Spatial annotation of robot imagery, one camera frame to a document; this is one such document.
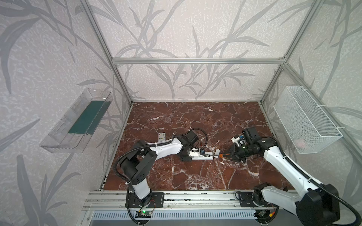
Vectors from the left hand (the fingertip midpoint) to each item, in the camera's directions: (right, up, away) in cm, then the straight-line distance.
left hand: (189, 150), depth 91 cm
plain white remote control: (+8, -4, -3) cm, 9 cm away
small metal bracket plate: (-19, +8, +5) cm, 21 cm away
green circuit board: (-23, -27, -20) cm, 41 cm away
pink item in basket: (+58, +9, -19) cm, 61 cm away
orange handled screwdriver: (+18, +1, -14) cm, 22 cm away
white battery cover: (+18, -1, +1) cm, 18 cm away
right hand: (+19, +3, -14) cm, 24 cm away
